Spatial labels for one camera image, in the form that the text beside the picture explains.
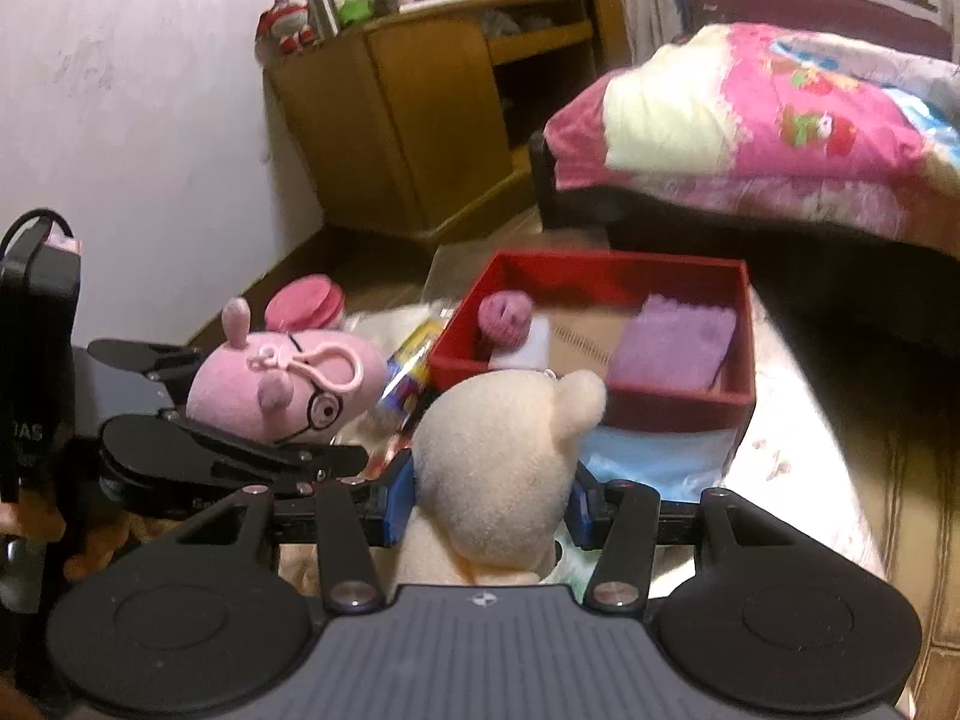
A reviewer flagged floral tablecloth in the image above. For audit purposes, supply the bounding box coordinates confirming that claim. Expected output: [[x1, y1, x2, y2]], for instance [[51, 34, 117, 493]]
[[277, 300, 895, 692]]

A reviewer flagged yellow drink can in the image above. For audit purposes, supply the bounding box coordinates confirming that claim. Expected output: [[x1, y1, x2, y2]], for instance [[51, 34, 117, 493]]
[[377, 315, 451, 422]]

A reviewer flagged steel thermos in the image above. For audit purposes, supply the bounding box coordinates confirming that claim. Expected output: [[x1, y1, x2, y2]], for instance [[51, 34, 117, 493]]
[[301, 0, 341, 41]]

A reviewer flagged maroon sofa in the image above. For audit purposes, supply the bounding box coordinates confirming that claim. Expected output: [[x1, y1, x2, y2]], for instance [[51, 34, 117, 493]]
[[682, 0, 960, 62]]

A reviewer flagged red box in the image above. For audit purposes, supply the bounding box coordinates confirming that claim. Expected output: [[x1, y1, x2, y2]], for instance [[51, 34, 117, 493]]
[[426, 250, 757, 434]]

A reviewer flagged blue face mask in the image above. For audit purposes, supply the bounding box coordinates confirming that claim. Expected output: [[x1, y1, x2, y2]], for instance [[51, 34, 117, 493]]
[[581, 424, 741, 505]]

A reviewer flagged black cable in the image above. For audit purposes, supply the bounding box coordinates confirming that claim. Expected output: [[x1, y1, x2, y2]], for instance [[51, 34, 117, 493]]
[[0, 208, 77, 256]]

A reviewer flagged pink lid plastic bottle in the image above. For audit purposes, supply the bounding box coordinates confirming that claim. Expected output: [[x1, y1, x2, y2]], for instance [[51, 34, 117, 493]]
[[264, 276, 346, 332]]

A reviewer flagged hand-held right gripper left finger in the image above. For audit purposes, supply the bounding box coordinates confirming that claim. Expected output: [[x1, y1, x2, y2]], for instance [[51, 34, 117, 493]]
[[161, 454, 417, 612]]

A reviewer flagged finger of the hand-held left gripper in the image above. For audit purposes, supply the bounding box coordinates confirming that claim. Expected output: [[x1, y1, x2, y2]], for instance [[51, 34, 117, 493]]
[[100, 416, 370, 500], [88, 340, 203, 391]]

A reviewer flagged pink pig plush teal shirt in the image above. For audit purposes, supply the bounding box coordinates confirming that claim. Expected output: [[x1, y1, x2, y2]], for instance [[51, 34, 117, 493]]
[[186, 296, 391, 445]]

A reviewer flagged wooden cabinet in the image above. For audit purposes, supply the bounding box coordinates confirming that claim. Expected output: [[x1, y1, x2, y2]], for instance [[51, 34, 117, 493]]
[[262, 0, 631, 242]]

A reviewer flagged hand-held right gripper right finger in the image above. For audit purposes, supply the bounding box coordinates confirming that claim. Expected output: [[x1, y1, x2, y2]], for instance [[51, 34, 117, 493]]
[[566, 465, 818, 611]]

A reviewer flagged red santa doll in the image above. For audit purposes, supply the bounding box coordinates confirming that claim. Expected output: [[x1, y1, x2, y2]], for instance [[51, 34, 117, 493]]
[[255, 0, 317, 56]]

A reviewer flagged checked plastic sheet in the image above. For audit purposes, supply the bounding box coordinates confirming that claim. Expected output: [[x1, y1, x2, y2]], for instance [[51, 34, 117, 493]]
[[896, 60, 960, 166]]

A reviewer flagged bed with pink quilt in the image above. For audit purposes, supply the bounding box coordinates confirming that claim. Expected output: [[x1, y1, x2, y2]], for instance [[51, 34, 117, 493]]
[[529, 131, 960, 332]]

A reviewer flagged pink floral quilt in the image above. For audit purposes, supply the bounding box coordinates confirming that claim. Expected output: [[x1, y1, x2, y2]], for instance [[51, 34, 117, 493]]
[[544, 22, 960, 242]]

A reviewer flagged purple towel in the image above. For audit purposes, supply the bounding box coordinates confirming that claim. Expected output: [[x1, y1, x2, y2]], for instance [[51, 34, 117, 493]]
[[606, 294, 738, 392]]

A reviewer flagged beige bear plush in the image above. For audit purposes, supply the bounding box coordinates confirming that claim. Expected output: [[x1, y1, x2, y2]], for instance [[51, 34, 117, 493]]
[[390, 369, 607, 587]]

